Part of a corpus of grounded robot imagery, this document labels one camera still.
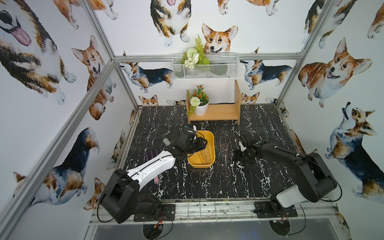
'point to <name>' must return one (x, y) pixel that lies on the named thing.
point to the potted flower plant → (199, 101)
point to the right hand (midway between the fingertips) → (240, 156)
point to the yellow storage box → (205, 157)
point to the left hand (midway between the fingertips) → (206, 138)
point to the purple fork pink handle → (156, 178)
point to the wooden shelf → (219, 112)
